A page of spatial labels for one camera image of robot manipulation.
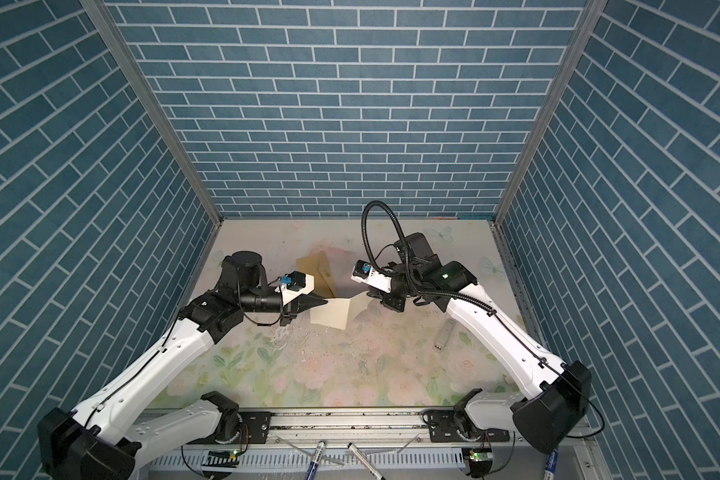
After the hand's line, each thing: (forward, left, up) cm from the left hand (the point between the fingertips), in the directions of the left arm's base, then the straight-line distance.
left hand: (323, 299), depth 69 cm
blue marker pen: (-29, +2, -24) cm, 37 cm away
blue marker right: (-31, -52, -23) cm, 65 cm away
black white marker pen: (-27, -7, -25) cm, 37 cm away
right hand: (+6, -11, -2) cm, 12 cm away
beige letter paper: (-1, -3, -5) cm, 6 cm away
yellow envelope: (+27, +8, -25) cm, 38 cm away
